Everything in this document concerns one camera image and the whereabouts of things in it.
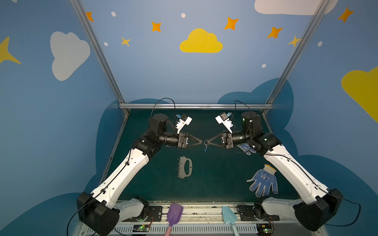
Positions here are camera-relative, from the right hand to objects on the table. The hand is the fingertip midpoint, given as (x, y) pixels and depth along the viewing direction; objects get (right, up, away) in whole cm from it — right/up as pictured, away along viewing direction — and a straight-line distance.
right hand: (209, 141), depth 62 cm
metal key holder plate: (-12, -19, +28) cm, 36 cm away
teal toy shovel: (+11, -39, +9) cm, 42 cm away
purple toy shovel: (-17, -37, +11) cm, 43 cm away
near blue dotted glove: (+36, -24, +24) cm, 50 cm away
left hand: (-4, -1, -2) cm, 5 cm away
